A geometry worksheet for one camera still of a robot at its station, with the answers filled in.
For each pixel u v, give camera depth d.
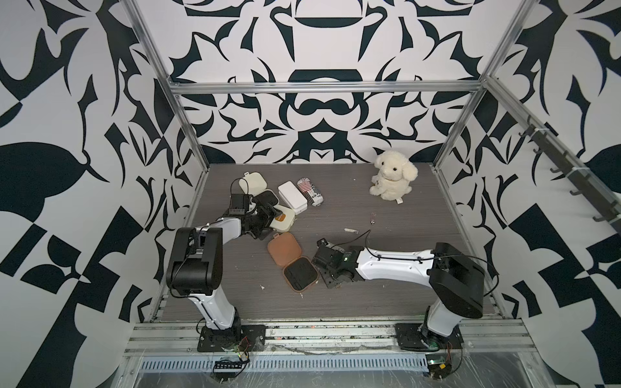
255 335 0.74
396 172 0.94
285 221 0.99
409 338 0.74
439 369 0.71
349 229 0.99
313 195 1.05
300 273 0.89
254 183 1.12
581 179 0.58
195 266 0.48
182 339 0.76
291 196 1.03
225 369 0.73
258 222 0.89
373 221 0.99
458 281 0.45
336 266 0.63
